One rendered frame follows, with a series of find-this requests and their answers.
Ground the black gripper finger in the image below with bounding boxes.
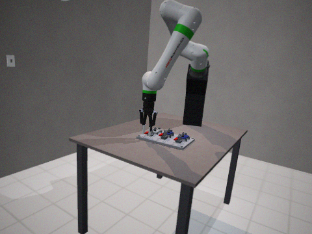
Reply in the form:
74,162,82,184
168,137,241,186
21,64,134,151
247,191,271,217
148,110,157,136
139,109,147,134

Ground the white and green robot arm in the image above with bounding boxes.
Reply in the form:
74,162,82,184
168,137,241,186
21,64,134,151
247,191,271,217
142,0,210,103

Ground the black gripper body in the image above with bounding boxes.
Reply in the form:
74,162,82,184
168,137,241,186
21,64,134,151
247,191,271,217
142,101,155,115

